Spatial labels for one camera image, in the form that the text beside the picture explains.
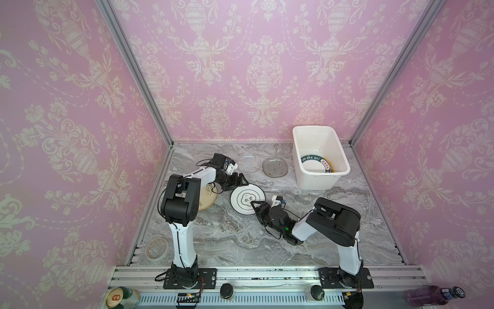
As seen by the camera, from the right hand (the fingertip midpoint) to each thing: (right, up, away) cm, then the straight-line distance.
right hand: (251, 206), depth 89 cm
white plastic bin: (+42, +33, +19) cm, 56 cm away
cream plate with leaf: (-22, +4, +8) cm, 23 cm away
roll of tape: (-41, -17, -6) cm, 45 cm away
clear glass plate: (+13, +17, +20) cm, 30 cm away
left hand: (-4, +8, +8) cm, 12 cm away
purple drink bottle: (+61, -24, -25) cm, 70 cm away
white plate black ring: (-5, +3, +8) cm, 9 cm away
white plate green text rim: (+36, +19, +17) cm, 45 cm away
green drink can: (-41, -23, -28) cm, 55 cm away
